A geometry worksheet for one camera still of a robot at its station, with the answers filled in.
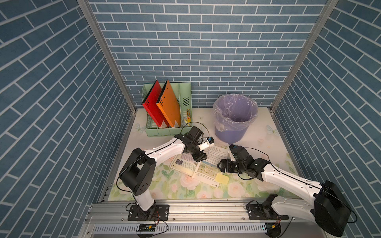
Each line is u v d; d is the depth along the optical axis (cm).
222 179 84
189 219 72
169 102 99
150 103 86
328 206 40
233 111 99
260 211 72
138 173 46
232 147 77
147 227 72
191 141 69
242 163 63
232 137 98
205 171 87
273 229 71
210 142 77
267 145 100
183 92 105
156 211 73
